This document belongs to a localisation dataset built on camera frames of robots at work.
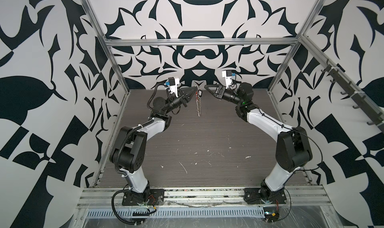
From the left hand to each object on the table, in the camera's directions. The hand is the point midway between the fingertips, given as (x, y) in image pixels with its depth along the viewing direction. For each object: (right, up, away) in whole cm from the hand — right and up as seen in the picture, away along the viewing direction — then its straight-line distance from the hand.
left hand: (198, 84), depth 71 cm
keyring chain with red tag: (+1, -5, +5) cm, 7 cm away
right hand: (+4, -1, +3) cm, 5 cm away
